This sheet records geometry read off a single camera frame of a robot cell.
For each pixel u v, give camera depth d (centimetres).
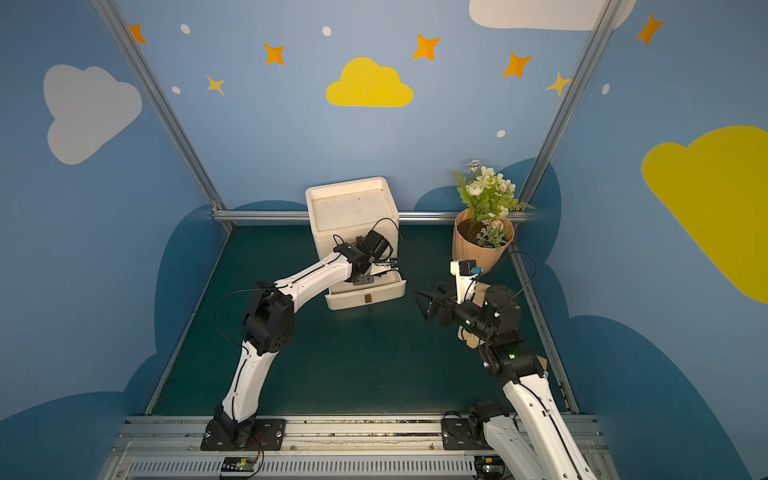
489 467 73
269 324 56
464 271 61
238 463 72
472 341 91
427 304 61
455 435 75
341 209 96
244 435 66
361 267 72
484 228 97
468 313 61
